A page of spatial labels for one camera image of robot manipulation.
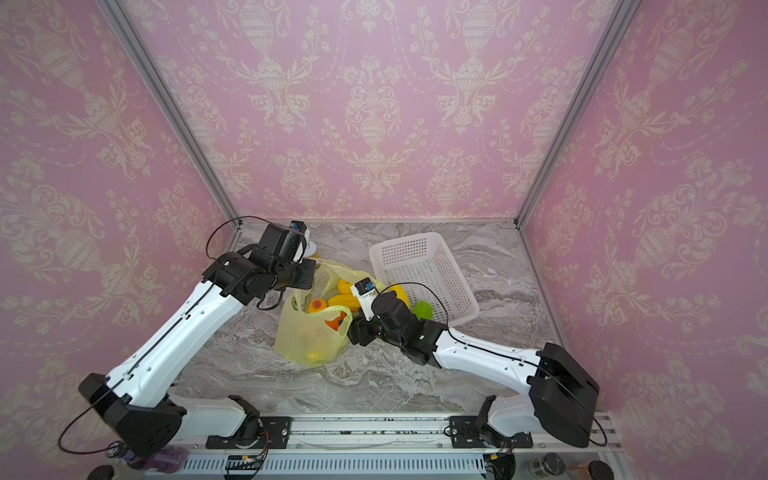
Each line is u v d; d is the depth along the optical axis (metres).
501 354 0.47
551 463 0.62
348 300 0.94
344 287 0.95
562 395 0.41
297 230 0.65
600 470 0.61
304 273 0.66
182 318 0.43
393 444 0.73
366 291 0.67
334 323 0.71
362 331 0.66
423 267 1.06
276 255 0.53
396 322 0.58
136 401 0.38
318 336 0.70
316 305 0.91
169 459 0.70
